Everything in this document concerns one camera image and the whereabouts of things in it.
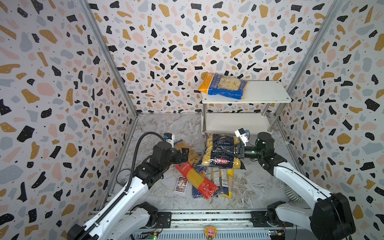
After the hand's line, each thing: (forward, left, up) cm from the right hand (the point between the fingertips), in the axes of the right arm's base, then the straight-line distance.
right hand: (223, 150), depth 71 cm
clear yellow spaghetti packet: (-6, -1, -21) cm, 21 cm away
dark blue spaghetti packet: (-13, +13, -22) cm, 29 cm away
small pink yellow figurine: (-30, +6, -20) cm, 37 cm away
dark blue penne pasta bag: (-2, +4, -1) cm, 5 cm away
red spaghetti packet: (-11, +8, -18) cm, 23 cm away
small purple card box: (-9, +21, -23) cm, 33 cm away
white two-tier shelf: (+54, -36, -27) cm, 70 cm away
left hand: (+3, +20, -3) cm, 21 cm away
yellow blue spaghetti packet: (+8, +15, -21) cm, 27 cm away
